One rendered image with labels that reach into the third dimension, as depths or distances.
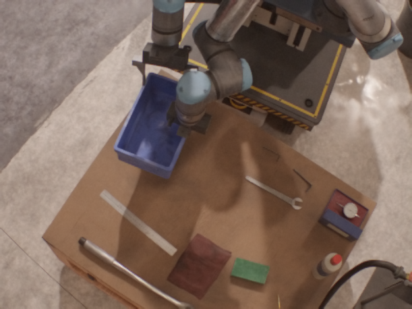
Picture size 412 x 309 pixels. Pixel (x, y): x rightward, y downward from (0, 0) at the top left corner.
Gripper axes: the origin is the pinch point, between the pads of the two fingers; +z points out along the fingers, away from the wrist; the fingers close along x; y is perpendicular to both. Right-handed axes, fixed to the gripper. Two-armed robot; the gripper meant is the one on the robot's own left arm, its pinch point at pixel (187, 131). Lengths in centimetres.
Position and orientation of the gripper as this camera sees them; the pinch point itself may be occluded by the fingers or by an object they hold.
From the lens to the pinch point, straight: 209.9
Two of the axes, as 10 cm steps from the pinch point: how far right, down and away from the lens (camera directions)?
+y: -3.6, 8.6, -3.6
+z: -0.8, 3.5, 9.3
